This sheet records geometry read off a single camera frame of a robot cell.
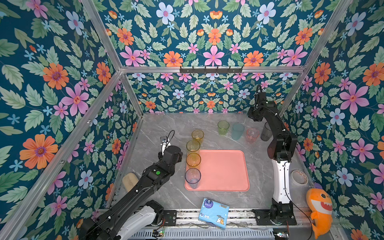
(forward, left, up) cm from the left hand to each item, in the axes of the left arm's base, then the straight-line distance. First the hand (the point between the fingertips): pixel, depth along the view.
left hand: (175, 146), depth 78 cm
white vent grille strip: (-37, -13, -20) cm, 44 cm away
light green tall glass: (+9, -9, -15) cm, 19 cm away
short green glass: (+24, -30, -15) cm, 41 cm away
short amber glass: (+17, -12, -14) cm, 25 cm away
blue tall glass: (-13, -8, -10) cm, 18 cm away
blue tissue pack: (-30, -18, -14) cm, 37 cm away
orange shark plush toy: (-29, -69, -11) cm, 76 cm away
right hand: (+27, -50, -7) cm, 57 cm away
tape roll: (-14, -71, -19) cm, 74 cm away
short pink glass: (+15, -50, -16) cm, 55 cm away
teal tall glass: (+17, -39, -10) cm, 43 cm away
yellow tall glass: (-4, -9, -9) cm, 13 cm away
